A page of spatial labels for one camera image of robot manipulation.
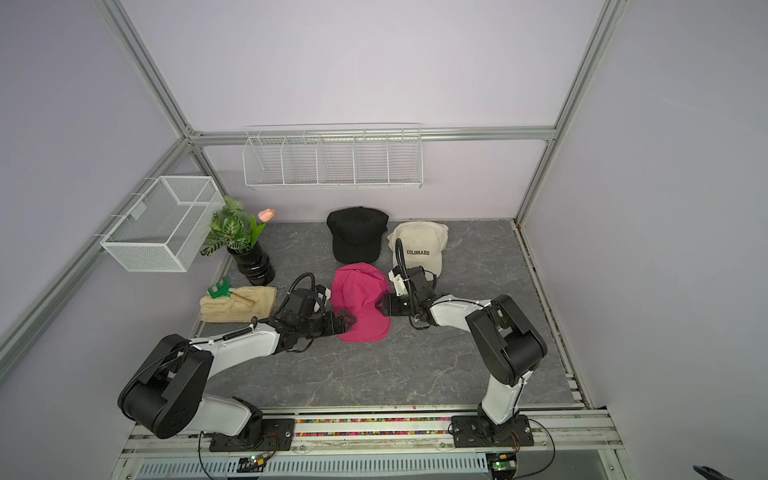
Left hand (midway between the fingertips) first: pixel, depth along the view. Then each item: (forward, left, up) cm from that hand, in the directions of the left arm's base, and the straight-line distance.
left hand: (344, 324), depth 89 cm
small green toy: (+17, +42, -3) cm, 46 cm away
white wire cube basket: (+22, +47, +23) cm, 57 cm away
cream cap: (+24, -26, +7) cm, 36 cm away
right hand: (+6, -11, 0) cm, 13 cm away
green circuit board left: (-32, +22, -6) cm, 40 cm away
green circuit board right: (-37, -39, -6) cm, 54 cm away
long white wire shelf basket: (+50, -7, +25) cm, 56 cm away
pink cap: (+8, -4, +7) cm, 11 cm away
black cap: (+35, -4, +2) cm, 36 cm away
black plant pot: (+21, +29, +6) cm, 36 cm away
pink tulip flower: (+25, +20, +23) cm, 40 cm away
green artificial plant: (+21, +29, +23) cm, 42 cm away
